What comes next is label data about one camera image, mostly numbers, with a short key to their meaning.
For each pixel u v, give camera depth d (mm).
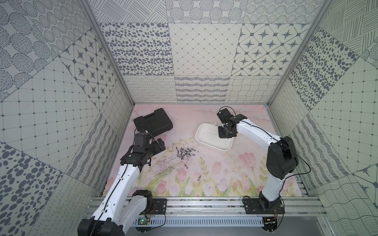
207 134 1033
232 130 686
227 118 711
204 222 701
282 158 481
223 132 808
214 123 1041
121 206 438
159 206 737
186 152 930
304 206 759
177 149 954
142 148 594
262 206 657
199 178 837
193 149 953
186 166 881
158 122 1016
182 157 918
